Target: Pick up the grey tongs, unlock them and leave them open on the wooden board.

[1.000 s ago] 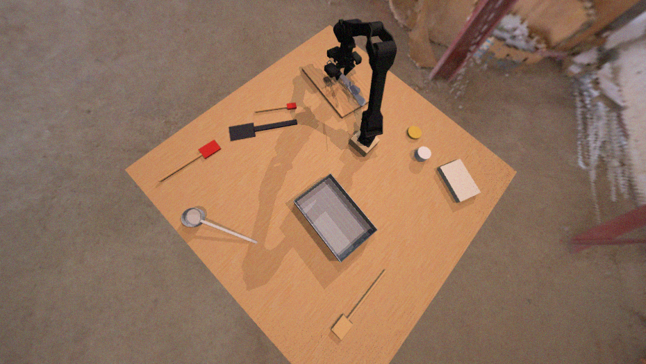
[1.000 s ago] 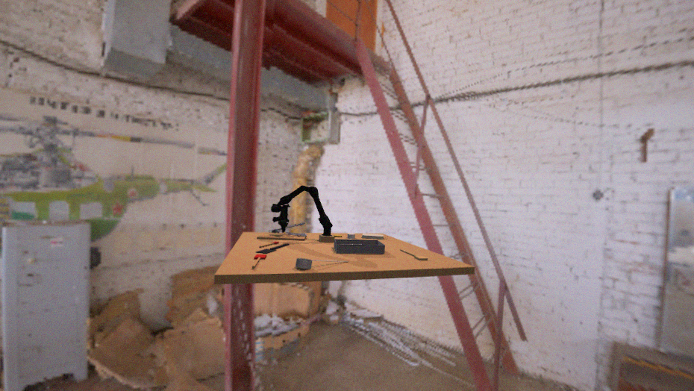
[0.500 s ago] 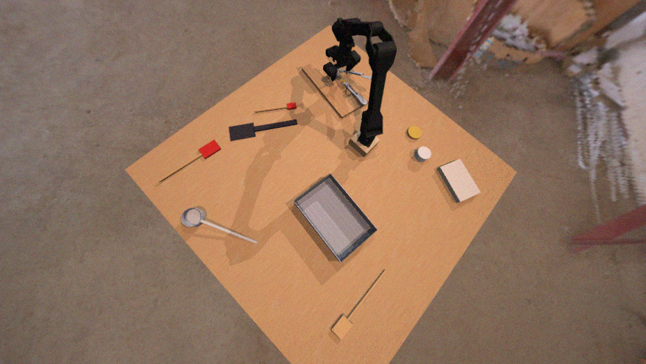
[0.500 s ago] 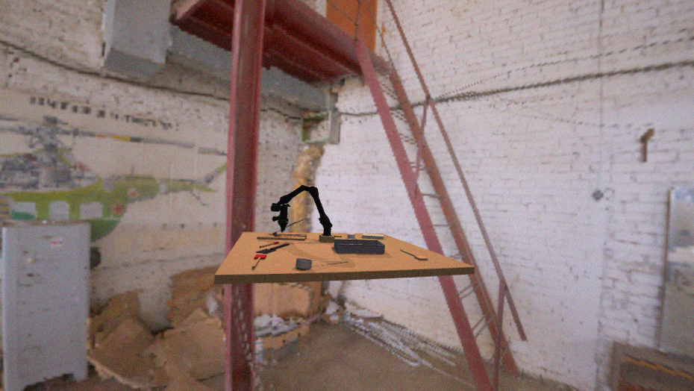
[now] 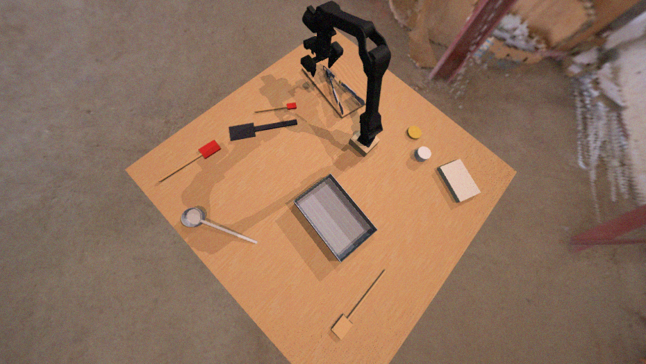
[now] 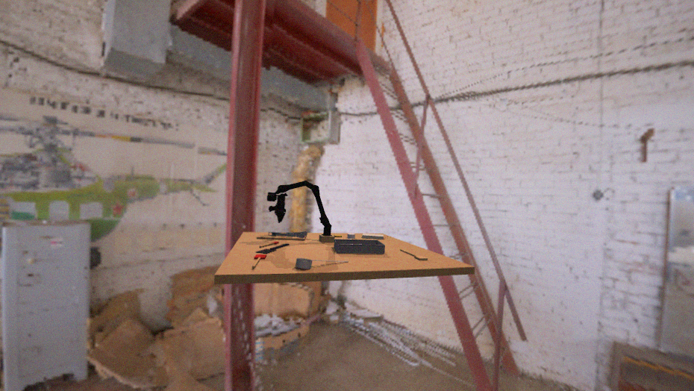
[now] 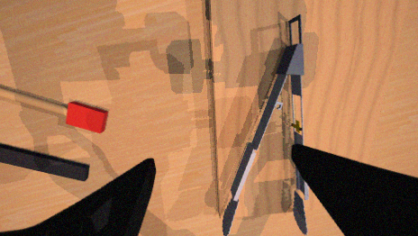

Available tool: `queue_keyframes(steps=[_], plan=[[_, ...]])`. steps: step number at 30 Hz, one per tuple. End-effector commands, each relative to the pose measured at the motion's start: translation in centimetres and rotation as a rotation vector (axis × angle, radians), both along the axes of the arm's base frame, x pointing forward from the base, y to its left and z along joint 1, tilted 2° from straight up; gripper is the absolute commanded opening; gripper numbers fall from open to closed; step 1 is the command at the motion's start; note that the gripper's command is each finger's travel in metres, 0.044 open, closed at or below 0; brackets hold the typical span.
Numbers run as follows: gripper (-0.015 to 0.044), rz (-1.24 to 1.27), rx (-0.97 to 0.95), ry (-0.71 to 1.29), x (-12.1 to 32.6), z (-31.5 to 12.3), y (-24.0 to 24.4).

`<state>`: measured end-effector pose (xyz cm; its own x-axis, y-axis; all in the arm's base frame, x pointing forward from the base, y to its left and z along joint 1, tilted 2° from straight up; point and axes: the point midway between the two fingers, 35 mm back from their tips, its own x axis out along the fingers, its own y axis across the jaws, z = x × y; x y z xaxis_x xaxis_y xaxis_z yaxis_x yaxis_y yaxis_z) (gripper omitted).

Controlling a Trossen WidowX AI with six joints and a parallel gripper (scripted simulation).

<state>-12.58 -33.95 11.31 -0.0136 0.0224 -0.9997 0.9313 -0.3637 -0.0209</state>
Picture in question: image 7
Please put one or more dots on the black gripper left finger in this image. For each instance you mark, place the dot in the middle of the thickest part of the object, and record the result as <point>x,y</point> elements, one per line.
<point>115,209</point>

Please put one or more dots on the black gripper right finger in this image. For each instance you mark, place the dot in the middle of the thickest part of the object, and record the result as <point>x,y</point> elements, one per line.
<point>362,199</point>

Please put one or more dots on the light brown wooden board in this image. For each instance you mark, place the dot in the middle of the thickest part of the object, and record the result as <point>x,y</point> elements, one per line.
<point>349,51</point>

